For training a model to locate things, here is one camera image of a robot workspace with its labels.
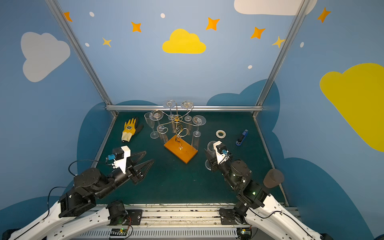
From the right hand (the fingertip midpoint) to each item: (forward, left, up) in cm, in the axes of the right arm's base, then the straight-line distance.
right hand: (213, 145), depth 67 cm
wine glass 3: (+14, +28, +4) cm, 32 cm away
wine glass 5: (+23, +14, +4) cm, 27 cm away
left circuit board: (-33, +45, -32) cm, 65 cm away
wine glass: (+25, +39, -11) cm, 48 cm away
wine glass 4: (+23, +23, +4) cm, 33 cm away
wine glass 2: (-6, +2, +2) cm, 6 cm away
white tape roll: (+32, -9, -30) cm, 45 cm away
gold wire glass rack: (+22, +23, -13) cm, 35 cm away
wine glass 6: (+12, +8, +3) cm, 15 cm away
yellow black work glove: (+28, +57, -26) cm, 69 cm away
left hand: (-9, +27, +6) cm, 29 cm away
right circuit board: (-30, -18, -33) cm, 48 cm away
